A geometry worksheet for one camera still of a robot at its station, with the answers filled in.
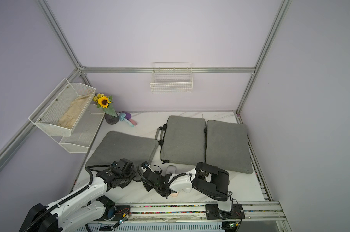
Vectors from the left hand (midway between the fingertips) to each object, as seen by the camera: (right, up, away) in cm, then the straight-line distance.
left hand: (134, 176), depth 85 cm
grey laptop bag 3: (+60, +16, +11) cm, 62 cm away
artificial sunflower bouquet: (-24, +46, +10) cm, 53 cm away
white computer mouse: (+32, -5, -7) cm, 33 cm away
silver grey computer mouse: (+22, +3, +3) cm, 22 cm away
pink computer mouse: (+25, 0, -23) cm, 34 cm away
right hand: (+8, -2, 0) cm, 8 cm away
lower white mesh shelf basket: (-36, +26, +8) cm, 45 cm away
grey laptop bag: (-16, +16, +13) cm, 26 cm away
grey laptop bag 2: (+29, +20, +15) cm, 39 cm away
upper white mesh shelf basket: (-39, +39, -6) cm, 56 cm away
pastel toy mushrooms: (-16, +38, +30) cm, 51 cm away
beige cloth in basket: (-33, +36, -7) cm, 49 cm away
